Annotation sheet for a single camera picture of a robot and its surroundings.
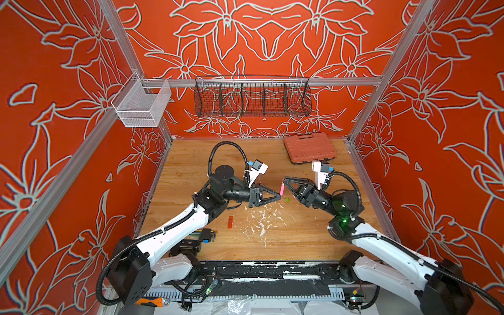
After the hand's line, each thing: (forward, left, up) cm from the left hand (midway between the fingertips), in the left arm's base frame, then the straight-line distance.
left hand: (278, 197), depth 61 cm
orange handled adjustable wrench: (-28, +40, -30) cm, 57 cm away
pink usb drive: (+2, -1, +2) cm, 3 cm away
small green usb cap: (0, -3, -2) cm, 4 cm away
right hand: (+3, -2, +4) cm, 5 cm away
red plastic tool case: (+48, -22, -26) cm, 59 cm away
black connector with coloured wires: (-4, +28, -29) cm, 41 cm away
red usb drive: (+3, +18, -31) cm, 36 cm away
